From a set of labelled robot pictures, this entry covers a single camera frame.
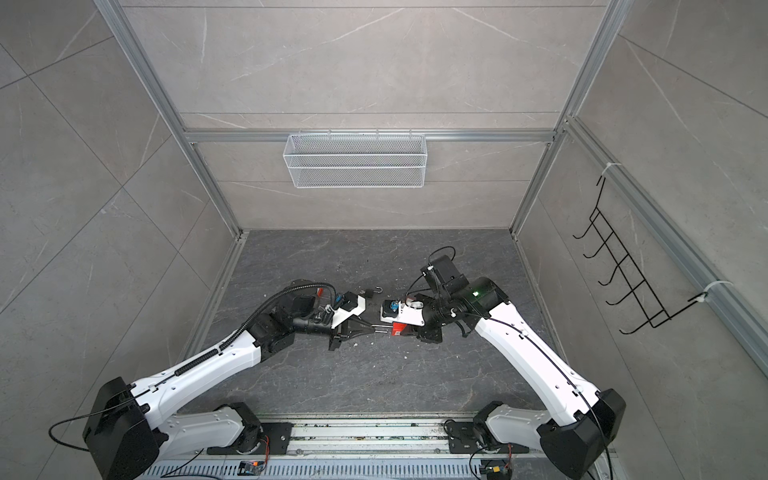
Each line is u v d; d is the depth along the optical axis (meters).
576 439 0.36
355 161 1.01
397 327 0.67
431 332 0.60
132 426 0.38
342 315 0.60
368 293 1.01
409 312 0.59
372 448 0.73
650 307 0.62
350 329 0.64
